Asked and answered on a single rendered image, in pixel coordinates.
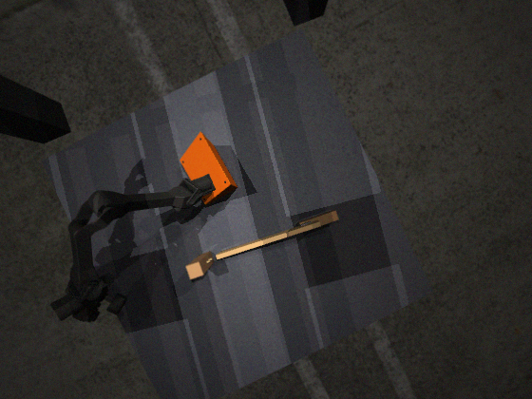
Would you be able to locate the long wooden rail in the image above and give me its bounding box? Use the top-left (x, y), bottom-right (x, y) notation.
top-left (216, 220), bottom-right (321, 259)

